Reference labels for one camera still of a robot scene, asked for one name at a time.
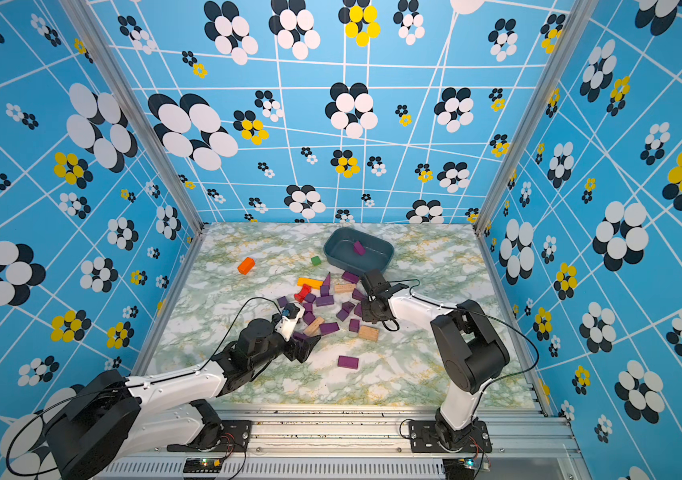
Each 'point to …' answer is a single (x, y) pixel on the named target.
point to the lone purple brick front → (348, 362)
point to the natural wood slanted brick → (313, 328)
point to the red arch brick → (304, 291)
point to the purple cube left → (282, 301)
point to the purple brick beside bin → (350, 277)
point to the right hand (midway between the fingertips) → (375, 310)
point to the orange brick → (246, 266)
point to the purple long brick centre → (327, 328)
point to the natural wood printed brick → (344, 288)
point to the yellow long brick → (313, 283)
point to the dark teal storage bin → (339, 250)
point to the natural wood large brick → (368, 332)
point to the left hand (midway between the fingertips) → (312, 324)
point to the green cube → (316, 260)
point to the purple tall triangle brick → (325, 288)
